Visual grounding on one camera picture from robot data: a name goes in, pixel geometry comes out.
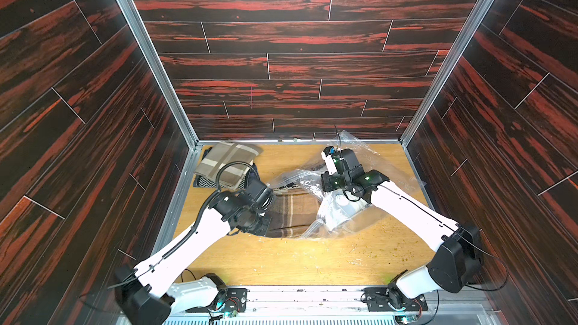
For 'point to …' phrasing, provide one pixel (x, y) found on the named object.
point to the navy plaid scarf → (253, 176)
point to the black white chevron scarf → (200, 181)
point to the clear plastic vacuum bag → (338, 214)
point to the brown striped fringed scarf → (293, 212)
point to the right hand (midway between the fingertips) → (328, 174)
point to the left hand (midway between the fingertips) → (267, 228)
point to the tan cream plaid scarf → (231, 176)
